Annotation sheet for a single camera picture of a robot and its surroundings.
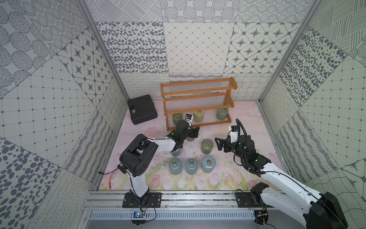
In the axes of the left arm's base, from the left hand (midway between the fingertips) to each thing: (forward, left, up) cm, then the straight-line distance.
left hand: (199, 127), depth 91 cm
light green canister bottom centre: (+12, 0, -3) cm, 12 cm away
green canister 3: (+10, +16, -3) cm, 19 cm away
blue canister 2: (-23, -5, -3) cm, 24 cm away
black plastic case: (+21, +45, -7) cm, 50 cm away
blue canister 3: (-24, +5, -4) cm, 25 cm away
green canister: (-8, +6, -1) cm, 10 cm away
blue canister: (-24, +14, -3) cm, 28 cm away
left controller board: (-46, +32, -13) cm, 57 cm away
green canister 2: (-12, -4, -4) cm, 13 cm away
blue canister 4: (-15, +14, -7) cm, 22 cm away
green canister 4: (+14, -17, -2) cm, 22 cm away
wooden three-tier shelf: (+20, -2, +2) cm, 21 cm away
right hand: (-10, -14, +2) cm, 17 cm away
